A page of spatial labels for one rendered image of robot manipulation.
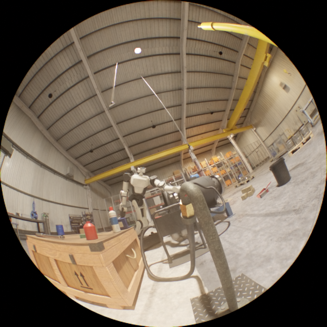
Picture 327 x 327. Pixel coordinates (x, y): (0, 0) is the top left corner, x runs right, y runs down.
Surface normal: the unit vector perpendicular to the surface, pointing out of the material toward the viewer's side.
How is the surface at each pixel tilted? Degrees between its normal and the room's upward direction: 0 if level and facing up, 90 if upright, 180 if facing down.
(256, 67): 90
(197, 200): 92
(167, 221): 90
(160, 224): 90
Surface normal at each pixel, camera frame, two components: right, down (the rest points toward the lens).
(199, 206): -0.33, -0.19
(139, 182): 0.09, -0.04
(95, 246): 0.04, -0.45
